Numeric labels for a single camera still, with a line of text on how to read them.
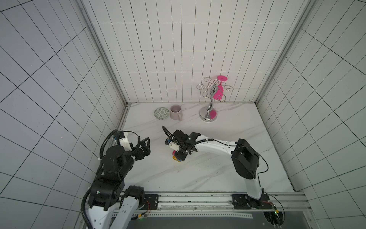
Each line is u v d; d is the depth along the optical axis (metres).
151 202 0.72
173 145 0.77
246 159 0.49
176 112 1.04
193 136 0.65
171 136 0.68
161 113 1.10
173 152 0.79
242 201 0.72
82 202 0.40
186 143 0.64
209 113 1.11
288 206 0.73
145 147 0.57
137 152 0.54
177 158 0.77
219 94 0.99
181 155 0.76
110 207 0.40
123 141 0.55
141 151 0.57
